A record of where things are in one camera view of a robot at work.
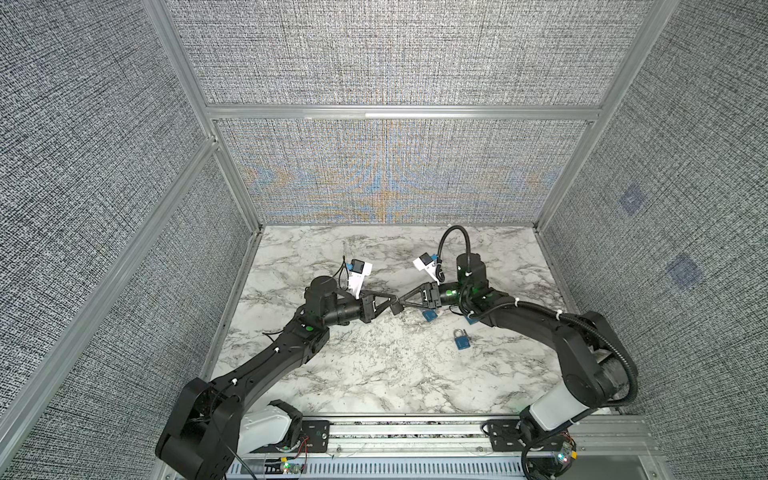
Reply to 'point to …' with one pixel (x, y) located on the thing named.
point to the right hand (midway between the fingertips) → (401, 302)
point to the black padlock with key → (396, 308)
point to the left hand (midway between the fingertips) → (394, 301)
